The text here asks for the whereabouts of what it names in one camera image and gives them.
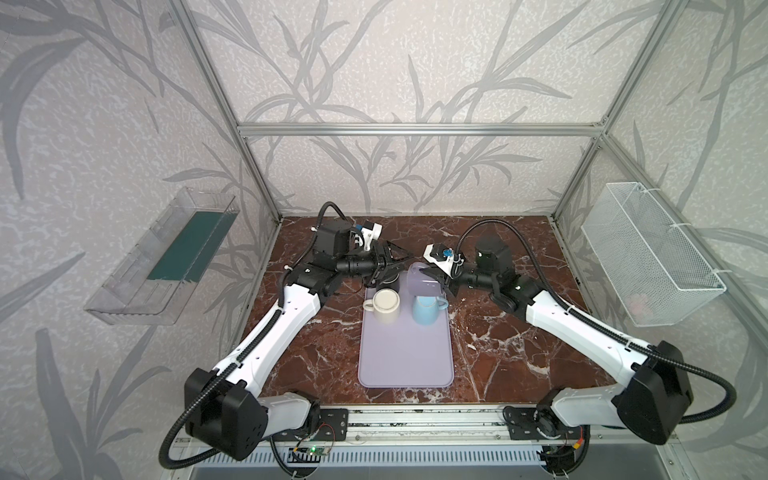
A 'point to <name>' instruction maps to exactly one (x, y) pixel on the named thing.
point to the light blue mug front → (425, 309)
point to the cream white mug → (384, 305)
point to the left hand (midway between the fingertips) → (412, 255)
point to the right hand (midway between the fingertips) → (426, 254)
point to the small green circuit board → (314, 450)
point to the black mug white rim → (389, 284)
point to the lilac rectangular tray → (405, 354)
